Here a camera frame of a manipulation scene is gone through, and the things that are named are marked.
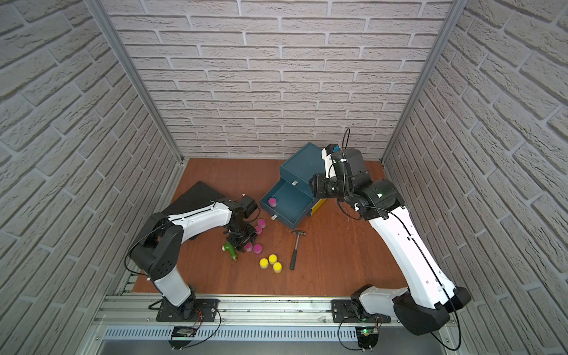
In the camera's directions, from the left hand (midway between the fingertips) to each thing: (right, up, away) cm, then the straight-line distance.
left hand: (257, 241), depth 87 cm
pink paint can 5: (+1, -2, -2) cm, 3 cm away
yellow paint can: (+7, -6, -4) cm, 10 cm away
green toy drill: (-11, -2, -2) cm, 11 cm away
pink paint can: (+6, +16, +4) cm, 17 cm away
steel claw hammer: (+17, +2, +5) cm, 18 cm away
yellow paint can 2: (+9, -8, -6) cm, 13 cm away
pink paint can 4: (-3, -2, -3) cm, 4 cm away
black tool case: (-29, +18, +11) cm, 36 cm away
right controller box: (+39, -26, -17) cm, 50 cm away
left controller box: (-22, -26, -18) cm, 38 cm away
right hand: (+22, +25, -21) cm, 39 cm away
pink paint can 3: (0, +5, +1) cm, 5 cm away
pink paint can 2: (+1, +7, +5) cm, 8 cm away
